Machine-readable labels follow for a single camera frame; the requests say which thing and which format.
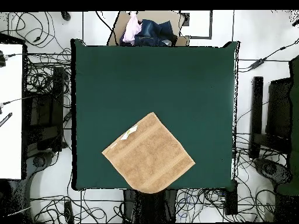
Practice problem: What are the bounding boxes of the tan terry towel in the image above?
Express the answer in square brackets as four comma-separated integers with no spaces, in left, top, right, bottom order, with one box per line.
[102,111,196,194]

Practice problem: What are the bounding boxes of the dark green table cloth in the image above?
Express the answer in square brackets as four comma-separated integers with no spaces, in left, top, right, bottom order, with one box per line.
[71,38,239,191]

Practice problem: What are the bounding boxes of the blue denim jeans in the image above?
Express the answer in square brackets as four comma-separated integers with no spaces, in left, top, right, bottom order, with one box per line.
[120,19,178,47]

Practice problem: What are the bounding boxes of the pale pink garment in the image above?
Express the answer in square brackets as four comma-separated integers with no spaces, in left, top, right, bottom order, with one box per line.
[122,12,142,43]

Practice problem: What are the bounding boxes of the brown cardboard box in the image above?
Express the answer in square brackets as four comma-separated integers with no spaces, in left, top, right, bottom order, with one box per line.
[107,10,190,47]

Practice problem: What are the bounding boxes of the black upright bar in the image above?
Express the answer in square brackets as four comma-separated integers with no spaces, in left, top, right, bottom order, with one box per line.
[249,76,264,159]

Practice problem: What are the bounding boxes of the black box under table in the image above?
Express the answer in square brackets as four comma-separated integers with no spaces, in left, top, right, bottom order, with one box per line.
[224,184,238,216]

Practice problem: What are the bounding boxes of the white desk top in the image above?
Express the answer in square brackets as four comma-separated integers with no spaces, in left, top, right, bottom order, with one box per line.
[0,43,23,180]

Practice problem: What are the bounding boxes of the dark green draped cloth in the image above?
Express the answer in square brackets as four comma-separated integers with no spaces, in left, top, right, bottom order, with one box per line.
[275,55,299,196]

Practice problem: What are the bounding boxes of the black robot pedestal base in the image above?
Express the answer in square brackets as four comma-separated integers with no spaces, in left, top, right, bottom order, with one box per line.
[123,189,178,224]

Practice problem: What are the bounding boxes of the black equipment frame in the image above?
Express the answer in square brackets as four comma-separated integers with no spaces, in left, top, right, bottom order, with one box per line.
[22,66,65,153]

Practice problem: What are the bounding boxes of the black cable adapter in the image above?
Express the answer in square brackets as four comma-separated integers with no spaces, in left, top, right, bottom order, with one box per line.
[249,58,266,69]

